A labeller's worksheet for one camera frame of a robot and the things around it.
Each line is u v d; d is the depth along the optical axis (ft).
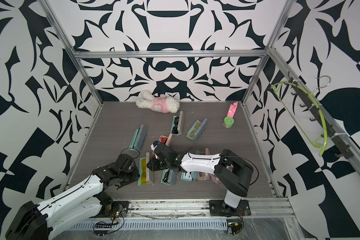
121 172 2.10
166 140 3.15
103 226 2.39
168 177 2.52
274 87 2.76
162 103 3.54
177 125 3.42
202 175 2.77
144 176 2.76
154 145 2.58
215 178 2.72
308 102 1.96
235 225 2.34
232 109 3.37
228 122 3.37
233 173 1.48
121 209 2.37
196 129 3.33
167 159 2.10
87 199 1.73
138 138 3.00
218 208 2.43
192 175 2.73
